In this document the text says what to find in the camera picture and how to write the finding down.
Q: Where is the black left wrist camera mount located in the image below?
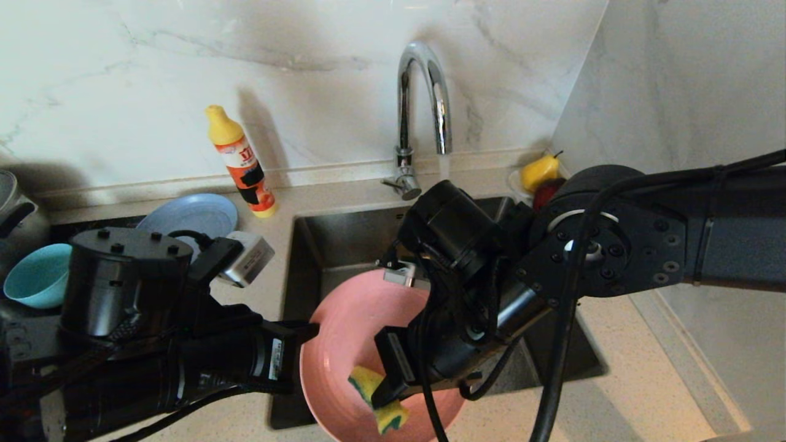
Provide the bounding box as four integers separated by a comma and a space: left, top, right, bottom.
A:
60, 227, 195, 342

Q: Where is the yellow sponge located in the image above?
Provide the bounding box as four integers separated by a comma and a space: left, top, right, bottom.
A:
348, 366, 410, 435

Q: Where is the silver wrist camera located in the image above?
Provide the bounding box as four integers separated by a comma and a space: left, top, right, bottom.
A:
384, 261, 432, 291
216, 231, 276, 289

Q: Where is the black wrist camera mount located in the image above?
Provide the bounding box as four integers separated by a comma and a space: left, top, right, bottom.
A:
399, 180, 505, 278
60, 227, 195, 342

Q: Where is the blue plate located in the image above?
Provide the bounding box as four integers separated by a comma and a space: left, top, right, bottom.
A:
135, 193, 239, 247

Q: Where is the chrome gooseneck faucet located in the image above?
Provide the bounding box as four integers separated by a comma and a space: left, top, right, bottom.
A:
381, 41, 454, 201

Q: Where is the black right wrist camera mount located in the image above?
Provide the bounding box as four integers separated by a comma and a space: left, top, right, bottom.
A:
399, 180, 505, 278

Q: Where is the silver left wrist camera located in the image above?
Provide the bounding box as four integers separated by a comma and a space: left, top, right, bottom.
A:
216, 231, 276, 289

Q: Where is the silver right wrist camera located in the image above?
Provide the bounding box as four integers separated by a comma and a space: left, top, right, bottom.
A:
384, 261, 432, 291

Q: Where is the teal bowl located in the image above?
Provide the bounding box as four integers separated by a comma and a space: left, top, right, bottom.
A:
3, 244, 73, 309

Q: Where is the stainless steel sink basin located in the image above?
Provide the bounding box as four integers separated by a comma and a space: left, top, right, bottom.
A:
268, 196, 609, 430

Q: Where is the orange yellow dish soap bottle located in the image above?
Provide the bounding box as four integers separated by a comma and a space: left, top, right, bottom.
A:
206, 104, 277, 219

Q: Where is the black induction cooktop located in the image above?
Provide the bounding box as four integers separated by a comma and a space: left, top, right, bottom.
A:
0, 215, 148, 344

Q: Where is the yellow pear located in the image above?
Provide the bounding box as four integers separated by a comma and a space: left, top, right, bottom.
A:
521, 151, 564, 193

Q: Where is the large pink plate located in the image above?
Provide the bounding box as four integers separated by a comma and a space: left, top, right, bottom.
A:
300, 269, 469, 442

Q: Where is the dark red apple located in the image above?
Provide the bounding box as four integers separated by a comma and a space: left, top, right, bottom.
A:
532, 178, 569, 212

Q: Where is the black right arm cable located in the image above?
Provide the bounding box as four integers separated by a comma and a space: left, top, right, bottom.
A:
418, 149, 786, 442

